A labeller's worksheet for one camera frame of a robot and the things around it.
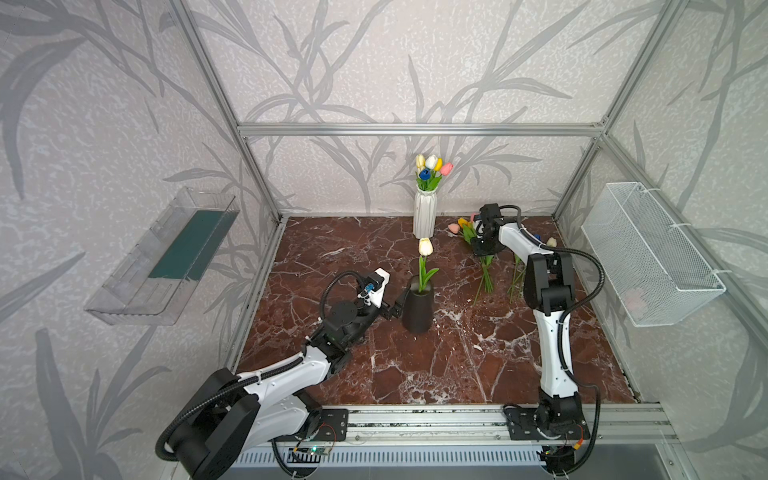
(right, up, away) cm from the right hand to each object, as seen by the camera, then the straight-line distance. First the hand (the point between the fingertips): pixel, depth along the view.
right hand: (479, 241), depth 110 cm
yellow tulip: (-17, +24, -17) cm, 34 cm away
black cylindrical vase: (-24, -19, -28) cm, 42 cm away
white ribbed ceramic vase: (-21, +12, -11) cm, 27 cm away
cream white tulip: (-23, +26, -17) cm, 38 cm away
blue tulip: (-22, +20, -21) cm, 36 cm away
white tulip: (-20, +24, -21) cm, 38 cm away
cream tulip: (-23, -2, -37) cm, 44 cm away
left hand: (-29, -7, -34) cm, 45 cm away
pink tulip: (-15, +23, -18) cm, 33 cm away
